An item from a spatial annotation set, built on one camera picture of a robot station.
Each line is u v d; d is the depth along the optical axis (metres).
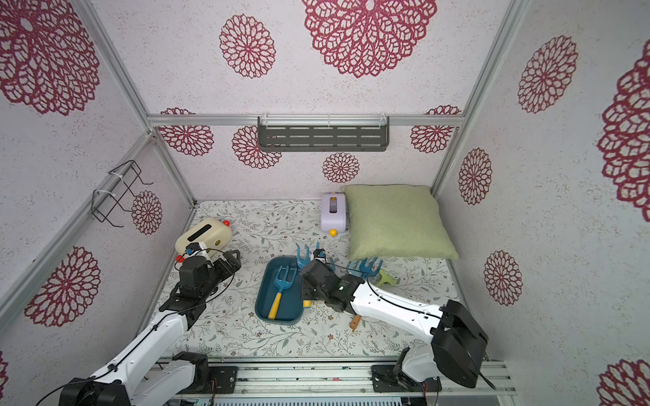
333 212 1.05
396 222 0.95
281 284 0.93
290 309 0.86
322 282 0.60
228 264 0.76
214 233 0.98
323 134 0.93
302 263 0.82
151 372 0.49
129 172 0.82
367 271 0.98
